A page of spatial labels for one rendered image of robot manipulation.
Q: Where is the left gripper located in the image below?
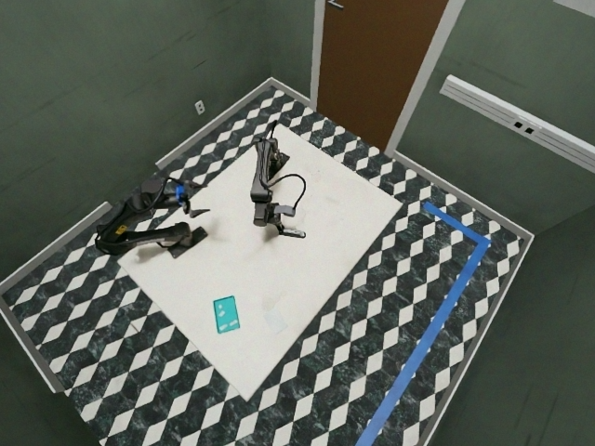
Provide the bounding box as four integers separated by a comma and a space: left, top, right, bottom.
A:
267, 203, 293, 226

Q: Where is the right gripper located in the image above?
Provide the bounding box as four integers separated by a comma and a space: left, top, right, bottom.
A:
166, 179, 211, 219

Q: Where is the teal shallow rectangular tray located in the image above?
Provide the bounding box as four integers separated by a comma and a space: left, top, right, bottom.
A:
213, 295, 240, 334

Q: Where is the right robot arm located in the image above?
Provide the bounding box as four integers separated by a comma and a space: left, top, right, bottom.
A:
98, 180, 208, 259

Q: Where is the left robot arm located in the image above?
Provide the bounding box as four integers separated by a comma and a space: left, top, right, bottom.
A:
250, 137, 290, 227

